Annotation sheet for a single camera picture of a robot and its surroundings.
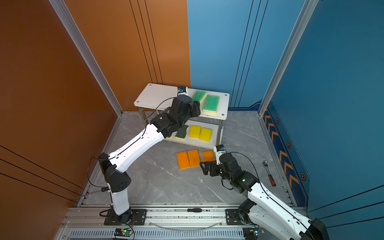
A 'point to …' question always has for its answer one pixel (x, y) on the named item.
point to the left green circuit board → (124, 232)
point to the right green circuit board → (252, 233)
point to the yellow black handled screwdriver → (103, 189)
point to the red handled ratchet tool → (265, 163)
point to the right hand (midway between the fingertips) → (206, 163)
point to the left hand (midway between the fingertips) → (196, 102)
